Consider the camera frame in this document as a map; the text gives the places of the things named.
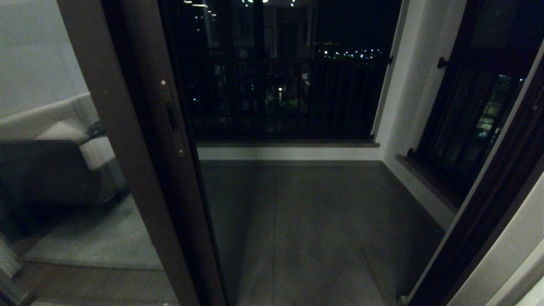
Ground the brown framed sliding glass door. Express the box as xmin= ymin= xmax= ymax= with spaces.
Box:
xmin=117 ymin=0 xmax=228 ymax=306

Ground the black metal balcony railing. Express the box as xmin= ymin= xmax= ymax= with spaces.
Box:
xmin=185 ymin=53 xmax=389 ymax=141

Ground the short stone window sill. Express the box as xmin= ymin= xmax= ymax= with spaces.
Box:
xmin=397 ymin=154 xmax=462 ymax=213

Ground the brown framed fixed glass panel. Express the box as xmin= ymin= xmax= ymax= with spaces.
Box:
xmin=0 ymin=0 xmax=198 ymax=306

